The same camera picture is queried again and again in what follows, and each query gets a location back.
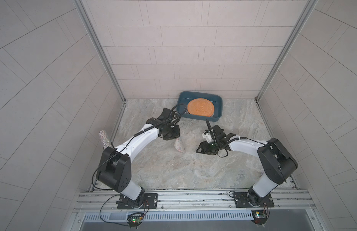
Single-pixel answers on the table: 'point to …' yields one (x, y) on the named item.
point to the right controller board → (260, 216)
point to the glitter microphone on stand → (104, 138)
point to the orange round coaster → (200, 107)
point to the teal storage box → (184, 97)
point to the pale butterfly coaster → (178, 145)
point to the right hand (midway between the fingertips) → (199, 151)
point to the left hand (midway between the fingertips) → (182, 134)
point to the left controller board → (133, 219)
